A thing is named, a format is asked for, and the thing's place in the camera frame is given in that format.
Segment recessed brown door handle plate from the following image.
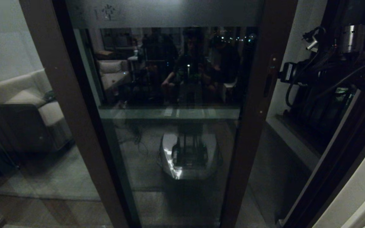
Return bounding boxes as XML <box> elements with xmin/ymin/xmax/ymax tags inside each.
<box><xmin>259</xmin><ymin>54</ymin><xmax>279</xmax><ymax>115</ymax></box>

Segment brown framed sliding glass door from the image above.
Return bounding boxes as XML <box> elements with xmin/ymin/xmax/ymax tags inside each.
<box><xmin>54</xmin><ymin>0</ymin><xmax>299</xmax><ymax>228</ymax></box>

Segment grey stone side window sill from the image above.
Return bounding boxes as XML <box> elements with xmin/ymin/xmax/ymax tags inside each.
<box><xmin>273</xmin><ymin>114</ymin><xmax>324</xmax><ymax>159</ymax></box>

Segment grey stone balcony sill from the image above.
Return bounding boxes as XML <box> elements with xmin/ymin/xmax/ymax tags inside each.
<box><xmin>99</xmin><ymin>104</ymin><xmax>241</xmax><ymax>111</ymax></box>

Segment brown framed fixed glass door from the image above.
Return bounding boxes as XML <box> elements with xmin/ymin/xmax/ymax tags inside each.
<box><xmin>0</xmin><ymin>0</ymin><xmax>129</xmax><ymax>228</ymax></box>

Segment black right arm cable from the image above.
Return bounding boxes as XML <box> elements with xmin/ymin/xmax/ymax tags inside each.
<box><xmin>285</xmin><ymin>27</ymin><xmax>365</xmax><ymax>108</ymax></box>

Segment small grey right wrist camera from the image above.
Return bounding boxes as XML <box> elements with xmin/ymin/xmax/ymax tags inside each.
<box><xmin>302</xmin><ymin>27</ymin><xmax>322</xmax><ymax>52</ymax></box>

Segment dark door jamb frame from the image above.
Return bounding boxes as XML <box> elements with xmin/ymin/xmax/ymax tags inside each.
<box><xmin>281</xmin><ymin>30</ymin><xmax>365</xmax><ymax>228</ymax></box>

